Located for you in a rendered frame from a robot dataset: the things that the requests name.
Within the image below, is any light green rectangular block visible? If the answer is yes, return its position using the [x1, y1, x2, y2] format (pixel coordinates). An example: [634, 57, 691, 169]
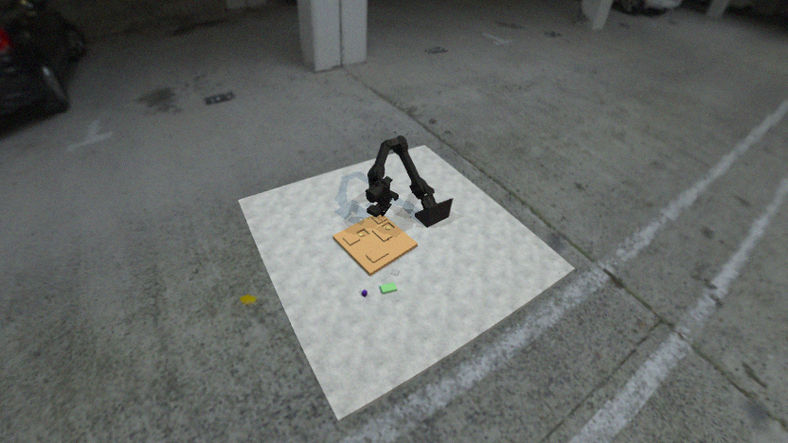
[380, 283, 397, 294]

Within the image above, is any tan board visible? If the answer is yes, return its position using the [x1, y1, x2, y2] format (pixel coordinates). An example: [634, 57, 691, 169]
[332, 214, 418, 276]

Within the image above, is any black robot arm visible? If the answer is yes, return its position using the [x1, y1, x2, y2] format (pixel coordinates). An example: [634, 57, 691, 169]
[365, 135, 437, 210]

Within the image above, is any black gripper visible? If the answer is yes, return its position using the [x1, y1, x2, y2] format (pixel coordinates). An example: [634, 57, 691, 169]
[367, 190, 399, 217]

